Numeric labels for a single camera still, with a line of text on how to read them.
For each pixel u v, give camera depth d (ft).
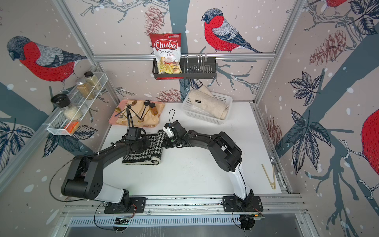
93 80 2.67
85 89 2.48
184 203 2.45
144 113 3.73
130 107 3.87
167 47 2.68
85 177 1.44
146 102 3.98
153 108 3.53
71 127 2.16
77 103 2.55
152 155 2.79
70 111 2.23
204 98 3.59
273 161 2.97
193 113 3.40
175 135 2.44
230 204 2.40
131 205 2.37
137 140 2.50
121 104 3.97
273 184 2.62
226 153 1.72
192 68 3.51
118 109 3.75
